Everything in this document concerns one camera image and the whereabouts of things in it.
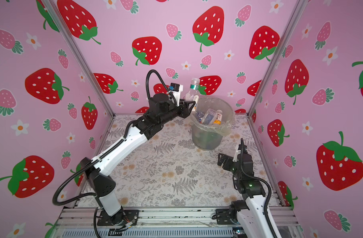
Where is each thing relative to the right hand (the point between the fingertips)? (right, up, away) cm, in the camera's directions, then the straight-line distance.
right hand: (225, 155), depth 78 cm
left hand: (-19, +28, -11) cm, 35 cm away
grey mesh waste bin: (-9, +8, +12) cm, 17 cm away
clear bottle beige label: (-2, +20, +8) cm, 21 cm away
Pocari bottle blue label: (-13, +19, +7) cm, 24 cm away
